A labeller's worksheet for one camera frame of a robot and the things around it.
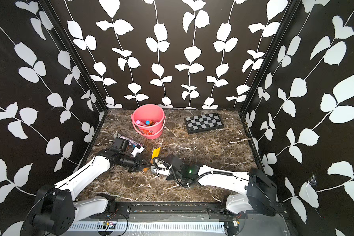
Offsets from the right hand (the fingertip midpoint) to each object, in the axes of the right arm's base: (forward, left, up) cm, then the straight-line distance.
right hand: (165, 162), depth 78 cm
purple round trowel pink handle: (+24, +19, +5) cm, 31 cm away
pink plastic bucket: (+41, +18, -12) cm, 46 cm away
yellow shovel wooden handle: (+7, +7, -4) cm, 11 cm away
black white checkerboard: (+37, -25, -11) cm, 46 cm away
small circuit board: (-28, +26, -12) cm, 40 cm away
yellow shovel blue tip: (+25, +13, +3) cm, 29 cm away
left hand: (-2, +7, +1) cm, 8 cm away
